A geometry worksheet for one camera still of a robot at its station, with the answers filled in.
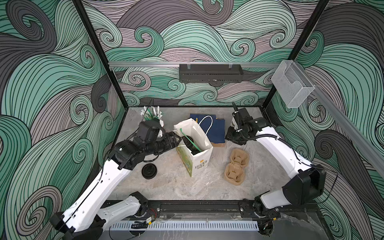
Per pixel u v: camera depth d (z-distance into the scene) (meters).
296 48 0.86
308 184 0.40
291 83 0.79
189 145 0.81
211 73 0.95
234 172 0.83
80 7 0.71
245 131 0.56
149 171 0.83
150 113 0.96
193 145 0.80
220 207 0.75
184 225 0.70
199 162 0.73
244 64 0.93
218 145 0.95
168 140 0.55
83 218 0.36
